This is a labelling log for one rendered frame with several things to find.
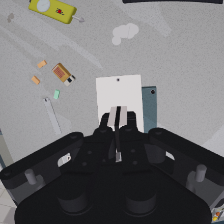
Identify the white cloud-shaped wipe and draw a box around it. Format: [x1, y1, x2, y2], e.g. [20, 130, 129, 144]
[111, 23, 140, 46]

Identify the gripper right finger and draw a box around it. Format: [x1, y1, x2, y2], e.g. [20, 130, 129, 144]
[120, 105, 224, 206]

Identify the orange box with white end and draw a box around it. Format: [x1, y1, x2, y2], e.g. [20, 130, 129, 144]
[51, 62, 76, 87]

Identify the yellow dial gauge with probe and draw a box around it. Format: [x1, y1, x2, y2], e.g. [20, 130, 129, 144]
[28, 0, 86, 25]

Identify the grey steel ruler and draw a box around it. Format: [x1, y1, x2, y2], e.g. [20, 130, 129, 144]
[42, 96, 62, 135]

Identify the white printed card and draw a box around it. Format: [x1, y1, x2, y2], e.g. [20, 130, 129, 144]
[59, 152, 72, 166]

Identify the teal flat plate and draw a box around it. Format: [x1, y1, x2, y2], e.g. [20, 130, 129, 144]
[141, 86, 158, 131]

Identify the black mat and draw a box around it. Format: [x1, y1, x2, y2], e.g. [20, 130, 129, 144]
[122, 0, 223, 5]

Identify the white flat plate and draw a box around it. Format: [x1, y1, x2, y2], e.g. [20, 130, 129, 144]
[95, 74, 145, 133]

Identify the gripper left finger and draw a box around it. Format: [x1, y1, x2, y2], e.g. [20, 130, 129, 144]
[0, 106, 118, 206]

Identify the grey tray with coloured pieces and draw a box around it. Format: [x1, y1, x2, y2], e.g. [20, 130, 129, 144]
[210, 207, 224, 224]

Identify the small orange block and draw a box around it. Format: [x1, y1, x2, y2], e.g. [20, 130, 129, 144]
[37, 59, 48, 69]
[31, 75, 41, 86]

